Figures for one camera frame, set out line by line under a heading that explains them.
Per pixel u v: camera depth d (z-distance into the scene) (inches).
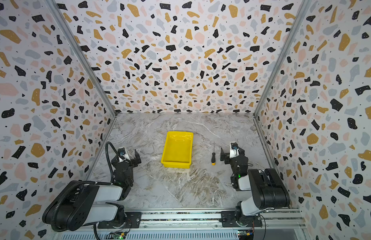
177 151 37.5
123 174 26.5
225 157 32.7
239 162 27.9
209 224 28.8
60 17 28.3
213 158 38.0
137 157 32.7
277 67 37.1
